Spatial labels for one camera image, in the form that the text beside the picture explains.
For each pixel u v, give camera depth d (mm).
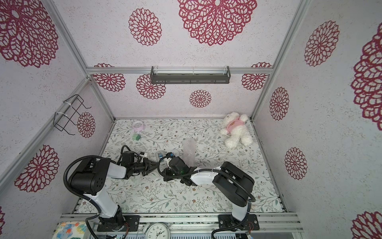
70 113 796
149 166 865
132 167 804
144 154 928
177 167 683
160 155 947
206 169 606
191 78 883
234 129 1056
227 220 732
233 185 467
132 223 736
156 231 687
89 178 486
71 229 678
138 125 1130
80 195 501
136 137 1062
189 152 947
